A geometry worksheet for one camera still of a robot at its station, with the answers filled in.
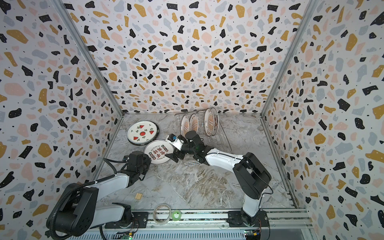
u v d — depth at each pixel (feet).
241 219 2.15
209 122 3.48
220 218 2.50
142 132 3.49
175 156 2.46
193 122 3.37
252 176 1.55
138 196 2.63
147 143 3.29
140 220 2.41
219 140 3.42
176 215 2.51
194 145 2.21
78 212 1.36
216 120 3.28
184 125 3.48
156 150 3.26
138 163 2.31
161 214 2.55
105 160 2.34
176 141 2.35
